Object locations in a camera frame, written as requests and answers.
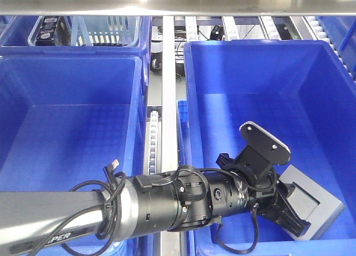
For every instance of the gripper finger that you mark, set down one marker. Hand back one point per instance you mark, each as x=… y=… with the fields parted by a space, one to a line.
x=286 y=189
x=289 y=217

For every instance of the black box with labels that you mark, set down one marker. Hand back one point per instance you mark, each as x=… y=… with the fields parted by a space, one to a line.
x=47 y=33

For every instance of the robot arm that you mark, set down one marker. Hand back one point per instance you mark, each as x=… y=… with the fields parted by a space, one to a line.
x=167 y=200

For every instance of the grey block with square hole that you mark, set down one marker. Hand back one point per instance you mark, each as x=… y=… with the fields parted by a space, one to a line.
x=328 y=208

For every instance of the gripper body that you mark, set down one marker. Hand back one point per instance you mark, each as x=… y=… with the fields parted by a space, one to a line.
x=264 y=196

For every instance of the blue bin holding clear basket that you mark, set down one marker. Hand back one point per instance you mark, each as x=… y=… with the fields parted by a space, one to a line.
x=16 y=36

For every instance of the large empty blue bin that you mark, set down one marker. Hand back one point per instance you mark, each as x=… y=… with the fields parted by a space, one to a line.
x=69 y=128

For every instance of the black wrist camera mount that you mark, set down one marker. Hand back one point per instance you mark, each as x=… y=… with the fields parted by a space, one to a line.
x=258 y=144

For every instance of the translucent plastic basket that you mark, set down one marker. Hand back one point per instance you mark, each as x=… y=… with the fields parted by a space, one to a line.
x=122 y=30

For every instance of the black castor wheel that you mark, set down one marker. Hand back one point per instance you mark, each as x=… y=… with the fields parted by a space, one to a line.
x=156 y=64

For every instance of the small black device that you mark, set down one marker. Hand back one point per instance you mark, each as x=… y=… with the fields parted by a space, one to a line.
x=217 y=32

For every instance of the steel rack with white rollers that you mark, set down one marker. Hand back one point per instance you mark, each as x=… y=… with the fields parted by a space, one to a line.
x=169 y=100

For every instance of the blue plastic bin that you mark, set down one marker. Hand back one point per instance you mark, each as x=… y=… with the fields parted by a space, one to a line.
x=333 y=30
x=182 y=114

